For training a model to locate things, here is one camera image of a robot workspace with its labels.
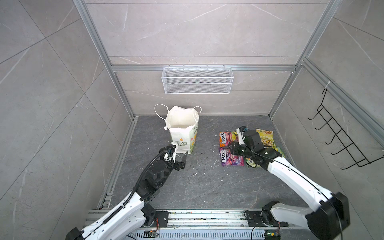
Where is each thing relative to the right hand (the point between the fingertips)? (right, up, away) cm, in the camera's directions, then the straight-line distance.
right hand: (230, 144), depth 82 cm
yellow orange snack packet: (+1, +2, +21) cm, 21 cm away
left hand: (-28, 0, -9) cm, 30 cm away
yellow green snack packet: (+30, +2, +18) cm, 35 cm away
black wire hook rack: (+48, -3, -22) cm, 53 cm away
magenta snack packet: (+1, -11, +10) cm, 15 cm away
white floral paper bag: (-29, +12, +21) cm, 38 cm away
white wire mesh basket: (-18, +42, +18) cm, 49 cm away
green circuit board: (+17, -42, -12) cm, 47 cm away
